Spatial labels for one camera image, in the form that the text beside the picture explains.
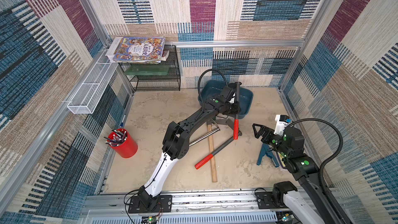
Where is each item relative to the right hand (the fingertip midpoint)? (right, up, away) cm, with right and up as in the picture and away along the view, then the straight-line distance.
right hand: (260, 129), depth 77 cm
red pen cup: (-68, -7, +1) cm, 68 cm away
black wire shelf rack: (-64, +28, +42) cm, 82 cm away
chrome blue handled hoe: (-19, -2, +17) cm, 25 cm away
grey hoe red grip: (-10, +3, +10) cm, 14 cm away
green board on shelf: (-62, +34, +22) cm, 74 cm away
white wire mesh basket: (-81, +14, -7) cm, 82 cm away
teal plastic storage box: (-22, +24, +41) cm, 53 cm away
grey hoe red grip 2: (-29, -18, +4) cm, 35 cm away
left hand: (-5, +9, +12) cm, 16 cm away
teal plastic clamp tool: (+8, -14, +8) cm, 18 cm away
